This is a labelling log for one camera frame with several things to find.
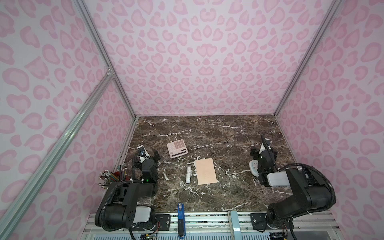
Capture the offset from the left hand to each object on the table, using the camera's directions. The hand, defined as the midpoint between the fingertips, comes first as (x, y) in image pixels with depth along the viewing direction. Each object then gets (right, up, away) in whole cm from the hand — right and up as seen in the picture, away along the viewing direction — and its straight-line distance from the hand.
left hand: (145, 149), depth 86 cm
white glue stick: (+25, -15, +2) cm, 29 cm away
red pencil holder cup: (-11, -12, -8) cm, 18 cm away
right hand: (+71, +2, +5) cm, 71 cm away
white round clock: (+63, -11, +2) cm, 64 cm away
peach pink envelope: (+35, -14, +5) cm, 38 cm away
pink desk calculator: (+17, -2, +12) cm, 21 cm away
